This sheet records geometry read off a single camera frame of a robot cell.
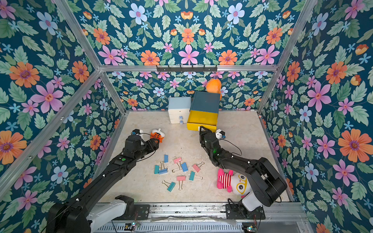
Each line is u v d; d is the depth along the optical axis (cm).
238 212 73
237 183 77
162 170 88
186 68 93
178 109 103
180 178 86
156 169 89
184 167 91
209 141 65
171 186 82
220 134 79
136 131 74
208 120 93
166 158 94
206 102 96
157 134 99
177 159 92
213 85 97
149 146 72
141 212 74
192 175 86
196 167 89
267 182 44
